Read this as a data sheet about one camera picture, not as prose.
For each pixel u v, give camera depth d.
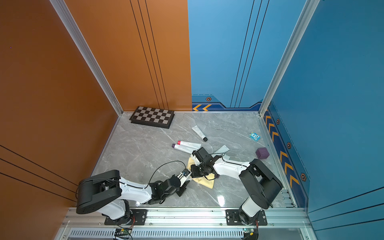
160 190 0.66
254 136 1.03
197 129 1.08
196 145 1.00
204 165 0.68
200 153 0.71
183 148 0.97
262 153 0.91
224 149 0.99
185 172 0.73
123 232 0.72
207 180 0.74
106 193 0.44
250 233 0.70
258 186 0.44
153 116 1.13
